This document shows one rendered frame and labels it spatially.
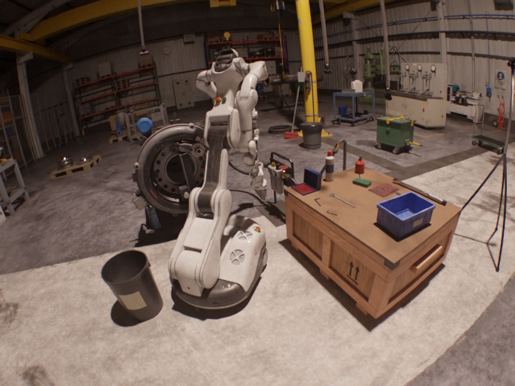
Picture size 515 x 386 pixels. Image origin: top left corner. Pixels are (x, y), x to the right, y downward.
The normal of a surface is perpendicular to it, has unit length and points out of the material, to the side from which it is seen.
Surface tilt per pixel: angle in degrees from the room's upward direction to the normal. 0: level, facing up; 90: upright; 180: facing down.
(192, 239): 27
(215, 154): 61
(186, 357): 0
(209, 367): 0
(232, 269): 38
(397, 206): 90
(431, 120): 90
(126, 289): 93
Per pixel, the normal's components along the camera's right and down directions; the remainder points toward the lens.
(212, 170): -0.36, -0.04
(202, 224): -0.25, -0.62
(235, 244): -0.29, -0.44
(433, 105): 0.15, 0.41
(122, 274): 0.80, 0.13
